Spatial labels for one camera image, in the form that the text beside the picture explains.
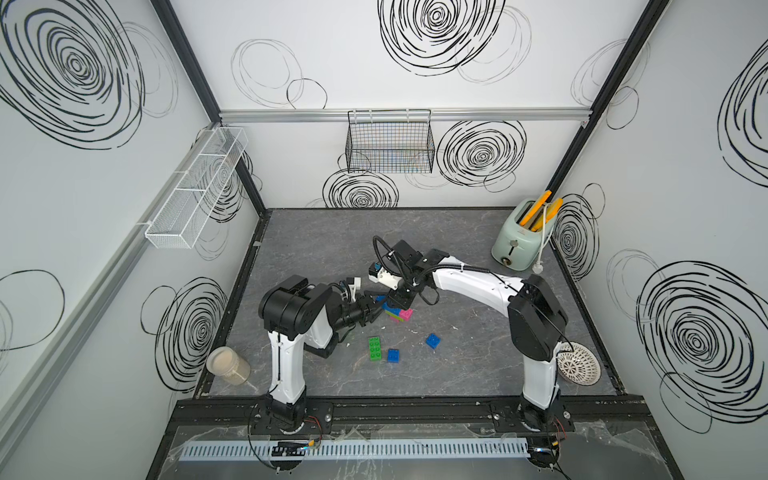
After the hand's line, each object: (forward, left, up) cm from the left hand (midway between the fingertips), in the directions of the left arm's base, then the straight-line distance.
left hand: (389, 303), depth 87 cm
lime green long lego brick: (-3, -2, -2) cm, 4 cm away
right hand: (+1, -1, +1) cm, 2 cm away
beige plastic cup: (-20, +39, +4) cm, 44 cm away
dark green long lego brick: (-11, +4, -5) cm, 13 cm away
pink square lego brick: (-3, -5, -1) cm, 6 cm away
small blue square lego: (-13, -2, -5) cm, 14 cm away
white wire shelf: (+15, +51, +28) cm, 60 cm away
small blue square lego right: (-9, -13, -5) cm, 17 cm away
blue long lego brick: (-2, -2, -1) cm, 3 cm away
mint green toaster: (+17, -41, +8) cm, 45 cm away
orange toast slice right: (+25, -49, +17) cm, 58 cm away
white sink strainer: (-14, -52, -4) cm, 54 cm away
